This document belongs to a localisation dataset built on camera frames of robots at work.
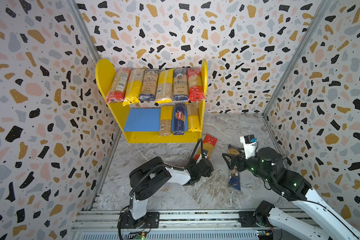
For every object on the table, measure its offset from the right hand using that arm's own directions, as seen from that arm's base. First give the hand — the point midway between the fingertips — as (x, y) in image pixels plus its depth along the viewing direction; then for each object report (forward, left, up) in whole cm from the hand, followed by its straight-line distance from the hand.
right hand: (229, 150), depth 65 cm
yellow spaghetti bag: (+29, +33, -14) cm, 46 cm away
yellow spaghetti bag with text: (+29, +15, -14) cm, 35 cm away
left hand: (+8, +8, -27) cm, 29 cm away
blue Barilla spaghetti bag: (+30, +24, -13) cm, 41 cm away
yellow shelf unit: (+27, +43, -13) cm, 53 cm away
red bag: (+22, +5, -29) cm, 37 cm away
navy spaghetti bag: (-3, -8, -28) cm, 29 cm away
